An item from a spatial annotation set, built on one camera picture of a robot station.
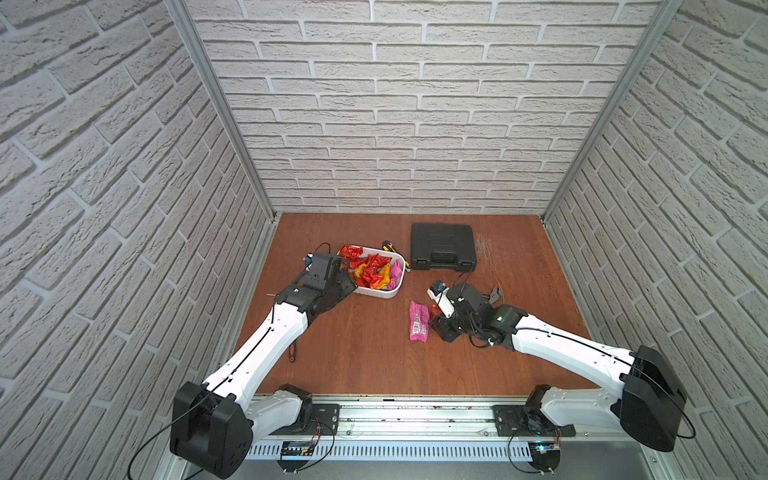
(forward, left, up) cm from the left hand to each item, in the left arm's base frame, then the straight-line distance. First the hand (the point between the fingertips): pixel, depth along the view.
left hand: (353, 278), depth 82 cm
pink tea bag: (+9, -12, -11) cm, 19 cm away
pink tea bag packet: (-7, -19, -12) cm, 24 cm away
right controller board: (-40, -48, -15) cm, 64 cm away
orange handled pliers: (+4, -47, -15) cm, 49 cm away
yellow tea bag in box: (+8, -9, -10) cm, 16 cm away
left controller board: (-38, +13, -20) cm, 45 cm away
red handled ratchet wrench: (-16, +17, -16) cm, 28 cm away
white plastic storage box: (+10, -6, -13) cm, 18 cm away
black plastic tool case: (+20, -29, -10) cm, 37 cm away
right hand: (-9, -25, -7) cm, 28 cm away
